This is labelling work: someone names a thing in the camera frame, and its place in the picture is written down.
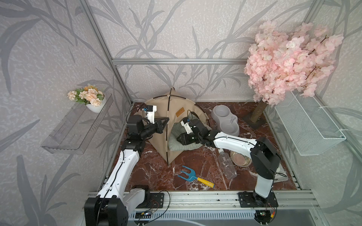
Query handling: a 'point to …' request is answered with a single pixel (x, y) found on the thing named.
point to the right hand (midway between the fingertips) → (178, 137)
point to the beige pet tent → (170, 103)
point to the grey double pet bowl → (227, 122)
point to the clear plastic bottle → (227, 165)
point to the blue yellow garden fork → (192, 177)
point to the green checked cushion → (177, 129)
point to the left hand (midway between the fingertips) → (168, 119)
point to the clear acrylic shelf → (71, 135)
